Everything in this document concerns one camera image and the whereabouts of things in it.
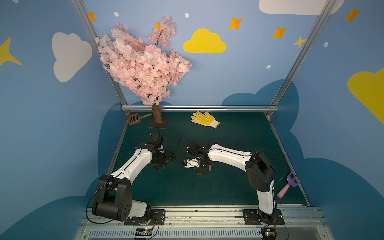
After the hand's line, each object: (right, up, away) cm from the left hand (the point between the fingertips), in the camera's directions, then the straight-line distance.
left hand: (171, 159), depth 87 cm
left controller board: (-12, -33, -14) cm, 38 cm away
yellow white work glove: (+24, +25, +32) cm, 47 cm away
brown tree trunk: (-13, +29, +19) cm, 37 cm away
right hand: (+19, -4, +3) cm, 20 cm away
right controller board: (+50, -34, -13) cm, 62 cm away
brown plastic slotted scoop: (-33, +26, +28) cm, 51 cm away
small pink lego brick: (+22, -4, -3) cm, 23 cm away
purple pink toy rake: (+70, -13, -1) cm, 71 cm away
